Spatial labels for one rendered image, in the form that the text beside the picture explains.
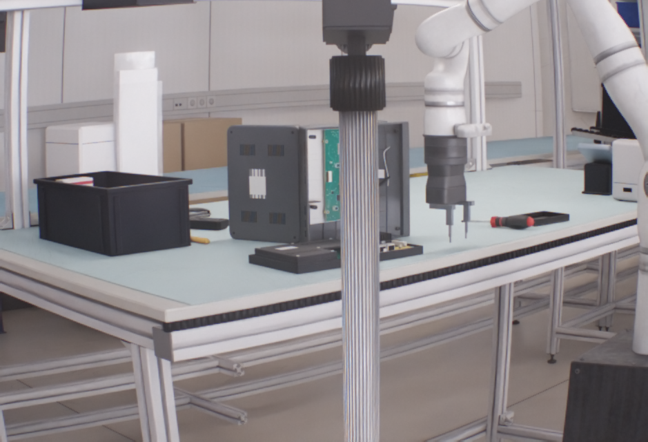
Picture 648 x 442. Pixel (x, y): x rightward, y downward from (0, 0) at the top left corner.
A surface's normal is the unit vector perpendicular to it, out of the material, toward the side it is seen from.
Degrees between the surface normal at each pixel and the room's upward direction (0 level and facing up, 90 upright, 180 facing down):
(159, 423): 90
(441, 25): 78
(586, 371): 90
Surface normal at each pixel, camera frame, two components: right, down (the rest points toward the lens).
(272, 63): 0.71, 0.07
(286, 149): -0.47, 0.11
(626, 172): -0.74, 0.08
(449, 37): -0.18, 0.24
